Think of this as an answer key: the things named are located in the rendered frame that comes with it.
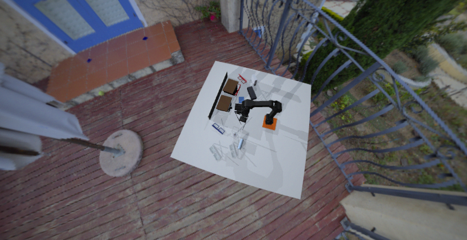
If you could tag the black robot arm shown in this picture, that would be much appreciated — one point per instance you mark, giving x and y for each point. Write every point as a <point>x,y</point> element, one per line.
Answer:
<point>247,104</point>

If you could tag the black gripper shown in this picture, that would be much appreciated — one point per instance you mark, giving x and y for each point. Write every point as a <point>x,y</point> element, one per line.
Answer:
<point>243,117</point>

